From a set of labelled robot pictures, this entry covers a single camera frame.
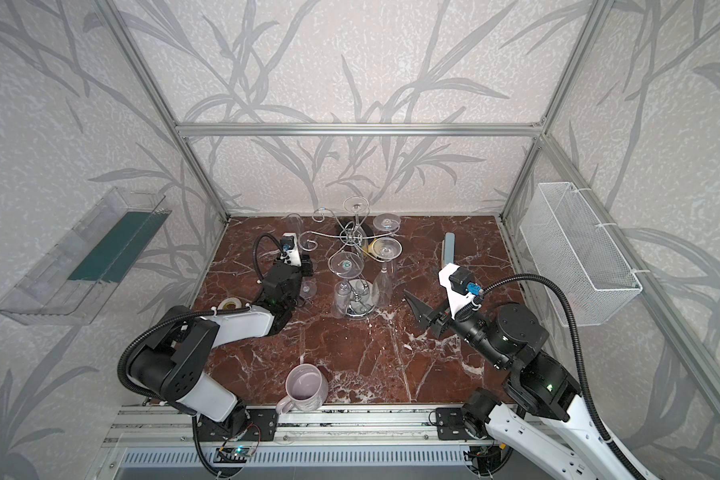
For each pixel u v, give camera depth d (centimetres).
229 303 96
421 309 50
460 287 44
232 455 72
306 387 82
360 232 74
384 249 69
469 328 48
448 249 104
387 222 75
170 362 46
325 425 75
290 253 74
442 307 49
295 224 89
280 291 68
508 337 40
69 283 63
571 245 65
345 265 64
